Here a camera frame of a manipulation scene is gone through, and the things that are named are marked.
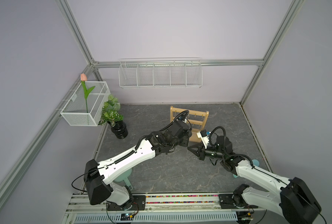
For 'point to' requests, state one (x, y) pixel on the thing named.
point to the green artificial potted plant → (110, 112)
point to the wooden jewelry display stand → (197, 121)
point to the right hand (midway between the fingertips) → (187, 147)
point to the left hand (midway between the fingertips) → (186, 136)
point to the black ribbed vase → (120, 129)
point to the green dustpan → (124, 177)
